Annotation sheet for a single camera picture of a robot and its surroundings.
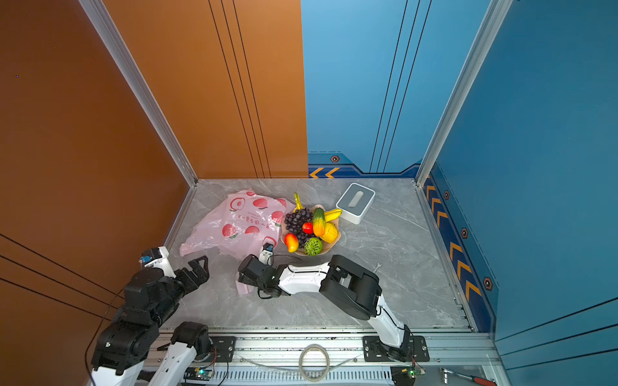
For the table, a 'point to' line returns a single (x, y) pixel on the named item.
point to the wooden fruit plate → (300, 250)
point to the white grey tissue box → (355, 203)
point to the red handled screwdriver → (476, 380)
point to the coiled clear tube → (328, 366)
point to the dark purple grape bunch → (294, 221)
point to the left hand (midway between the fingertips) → (198, 260)
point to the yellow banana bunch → (329, 215)
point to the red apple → (307, 227)
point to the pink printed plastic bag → (239, 224)
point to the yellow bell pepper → (331, 233)
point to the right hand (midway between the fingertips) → (246, 275)
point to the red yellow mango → (292, 242)
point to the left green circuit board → (198, 374)
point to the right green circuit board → (403, 375)
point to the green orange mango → (319, 221)
